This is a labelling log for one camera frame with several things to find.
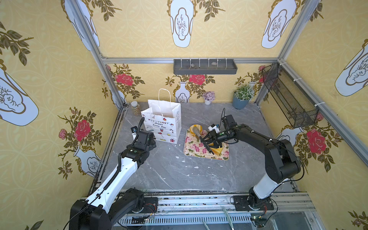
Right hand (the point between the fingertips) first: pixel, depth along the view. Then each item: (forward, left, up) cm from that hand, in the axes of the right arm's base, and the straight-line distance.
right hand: (207, 141), depth 84 cm
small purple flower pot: (+43, -3, -4) cm, 43 cm away
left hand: (-4, +39, +2) cm, 39 cm away
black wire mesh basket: (+22, -51, +13) cm, 57 cm away
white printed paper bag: (+6, +25, +13) cm, 29 cm away
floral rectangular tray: (+2, +8, -12) cm, 15 cm away
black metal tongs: (-4, +1, +2) cm, 5 cm away
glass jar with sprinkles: (+28, +52, -3) cm, 59 cm away
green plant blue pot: (+39, -27, 0) cm, 48 cm away
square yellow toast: (-3, -6, -8) cm, 10 cm away
